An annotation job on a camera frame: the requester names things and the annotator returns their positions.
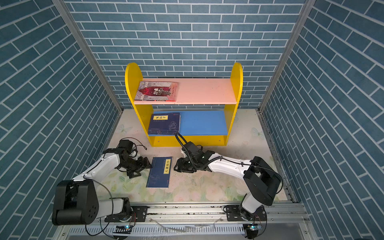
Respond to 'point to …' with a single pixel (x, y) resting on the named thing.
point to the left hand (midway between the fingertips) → (147, 168)
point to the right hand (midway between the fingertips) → (175, 167)
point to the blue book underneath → (164, 124)
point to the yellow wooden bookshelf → (206, 106)
